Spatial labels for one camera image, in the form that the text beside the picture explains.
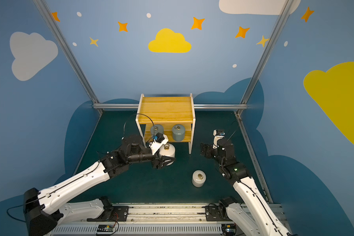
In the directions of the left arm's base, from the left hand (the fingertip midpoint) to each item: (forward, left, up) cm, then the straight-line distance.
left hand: (172, 149), depth 67 cm
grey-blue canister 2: (+14, -3, -6) cm, 15 cm away
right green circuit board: (-28, -29, -30) cm, 51 cm away
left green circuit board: (-29, +32, -30) cm, 53 cm away
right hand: (+9, -20, -7) cm, 23 cm away
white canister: (-2, +1, +4) cm, 5 cm away
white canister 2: (-6, -14, -20) cm, 26 cm away
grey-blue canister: (+15, +8, -4) cm, 18 cm away
